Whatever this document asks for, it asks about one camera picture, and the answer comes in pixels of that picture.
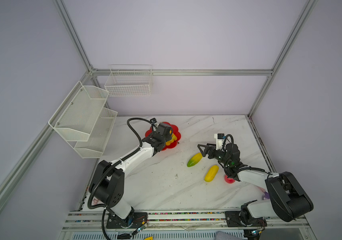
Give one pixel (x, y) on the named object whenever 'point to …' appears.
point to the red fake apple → (228, 180)
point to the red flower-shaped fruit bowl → (175, 131)
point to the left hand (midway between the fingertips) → (164, 134)
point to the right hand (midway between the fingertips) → (201, 145)
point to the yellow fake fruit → (211, 173)
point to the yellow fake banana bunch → (174, 138)
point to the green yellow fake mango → (194, 159)
